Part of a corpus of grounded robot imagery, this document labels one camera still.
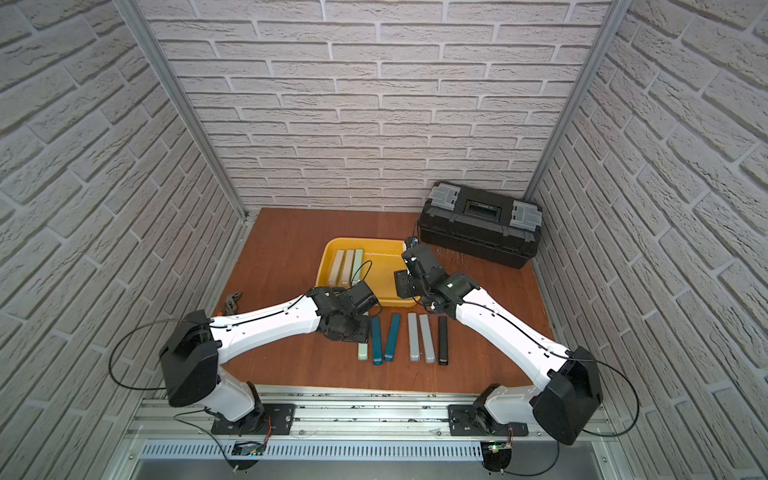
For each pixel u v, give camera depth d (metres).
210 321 0.46
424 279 0.57
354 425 0.74
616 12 0.69
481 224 0.95
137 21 0.71
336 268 1.00
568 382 0.39
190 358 0.42
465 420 0.74
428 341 0.85
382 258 1.07
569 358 0.42
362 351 0.83
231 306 0.92
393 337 0.88
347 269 1.00
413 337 0.85
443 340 0.85
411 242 0.69
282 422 0.73
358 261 1.01
